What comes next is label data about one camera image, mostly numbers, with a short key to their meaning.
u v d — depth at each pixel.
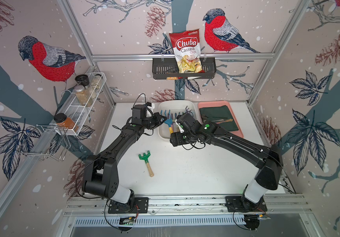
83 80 0.74
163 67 0.95
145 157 0.90
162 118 0.83
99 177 0.43
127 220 0.70
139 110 0.67
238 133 1.02
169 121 0.87
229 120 1.08
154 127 0.77
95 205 0.75
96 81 0.86
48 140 0.59
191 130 0.58
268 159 0.44
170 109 1.19
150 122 0.73
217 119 1.11
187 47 0.82
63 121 0.60
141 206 0.73
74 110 0.75
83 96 0.71
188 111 1.10
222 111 1.14
